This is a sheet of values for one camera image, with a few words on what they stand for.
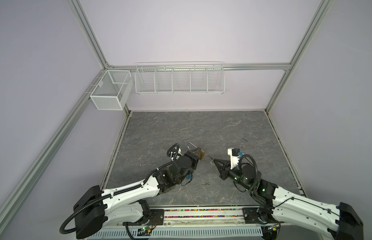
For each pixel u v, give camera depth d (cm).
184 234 64
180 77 99
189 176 87
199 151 73
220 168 70
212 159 73
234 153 65
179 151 72
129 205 48
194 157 66
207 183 85
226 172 65
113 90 102
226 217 75
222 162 68
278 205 53
